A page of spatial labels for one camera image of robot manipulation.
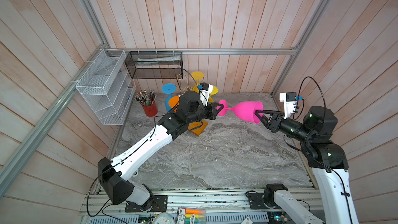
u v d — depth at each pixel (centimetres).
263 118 58
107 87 73
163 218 68
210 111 58
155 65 104
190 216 69
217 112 63
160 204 73
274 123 50
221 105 66
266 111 55
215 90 79
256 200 73
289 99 50
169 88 77
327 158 39
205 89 58
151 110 101
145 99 94
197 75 84
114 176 39
